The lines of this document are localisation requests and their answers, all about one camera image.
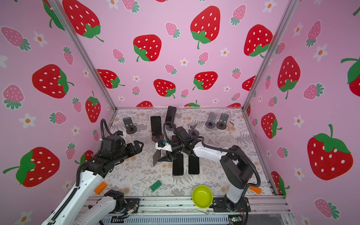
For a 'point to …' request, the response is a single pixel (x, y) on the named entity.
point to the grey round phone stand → (210, 123)
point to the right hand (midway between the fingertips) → (158, 152)
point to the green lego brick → (155, 186)
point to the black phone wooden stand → (155, 121)
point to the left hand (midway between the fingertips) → (138, 145)
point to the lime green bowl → (202, 196)
